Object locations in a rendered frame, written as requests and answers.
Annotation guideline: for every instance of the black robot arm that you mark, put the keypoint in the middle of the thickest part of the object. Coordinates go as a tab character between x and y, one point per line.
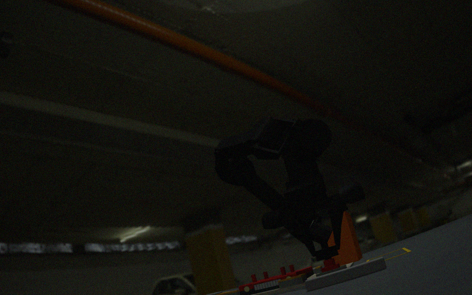
299	143

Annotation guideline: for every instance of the black wheel with grey rim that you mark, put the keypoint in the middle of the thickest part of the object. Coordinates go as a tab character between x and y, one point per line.
326	253

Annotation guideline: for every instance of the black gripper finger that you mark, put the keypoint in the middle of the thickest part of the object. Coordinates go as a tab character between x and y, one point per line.
336	216
301	229

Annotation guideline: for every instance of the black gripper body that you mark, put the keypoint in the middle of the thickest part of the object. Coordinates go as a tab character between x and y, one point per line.
350	193

